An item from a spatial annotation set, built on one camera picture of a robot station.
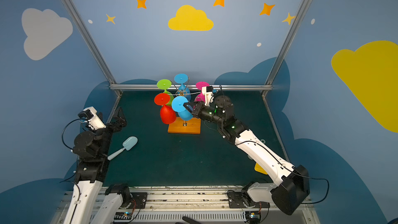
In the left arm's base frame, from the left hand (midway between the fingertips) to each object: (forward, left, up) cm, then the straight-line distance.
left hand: (109, 110), depth 66 cm
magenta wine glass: (+19, -38, -2) cm, 43 cm away
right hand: (+2, -32, +3) cm, 33 cm away
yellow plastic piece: (-12, -72, -34) cm, 81 cm away
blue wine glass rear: (+24, -29, -2) cm, 38 cm away
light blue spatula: (+1, +5, -36) cm, 36 cm away
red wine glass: (+7, -22, -12) cm, 26 cm away
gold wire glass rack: (+24, -28, -13) cm, 39 cm away
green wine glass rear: (+19, -21, -1) cm, 28 cm away
